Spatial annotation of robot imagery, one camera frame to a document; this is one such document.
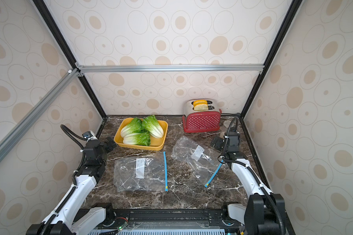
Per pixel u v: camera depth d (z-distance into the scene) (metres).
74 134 0.61
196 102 1.01
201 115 0.97
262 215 0.40
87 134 0.66
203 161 0.93
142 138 0.95
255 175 0.48
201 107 1.00
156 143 1.02
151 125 1.00
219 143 0.76
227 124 0.96
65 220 0.41
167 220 0.74
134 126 1.02
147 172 0.89
